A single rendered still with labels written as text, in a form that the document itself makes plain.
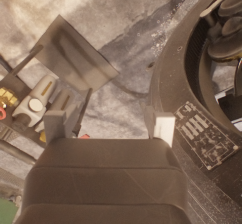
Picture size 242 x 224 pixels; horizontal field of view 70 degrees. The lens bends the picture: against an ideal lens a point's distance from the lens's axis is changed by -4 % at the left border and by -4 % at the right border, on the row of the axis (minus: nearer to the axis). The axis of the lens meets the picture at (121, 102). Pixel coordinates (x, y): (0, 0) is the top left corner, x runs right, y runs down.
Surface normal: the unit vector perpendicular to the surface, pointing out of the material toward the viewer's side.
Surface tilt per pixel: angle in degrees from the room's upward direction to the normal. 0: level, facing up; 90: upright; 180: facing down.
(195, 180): 85
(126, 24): 0
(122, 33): 0
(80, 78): 0
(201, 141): 90
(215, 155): 90
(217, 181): 90
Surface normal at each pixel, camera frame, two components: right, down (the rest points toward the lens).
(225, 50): -0.67, -0.60
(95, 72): -0.11, 0.65
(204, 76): 0.12, -0.60
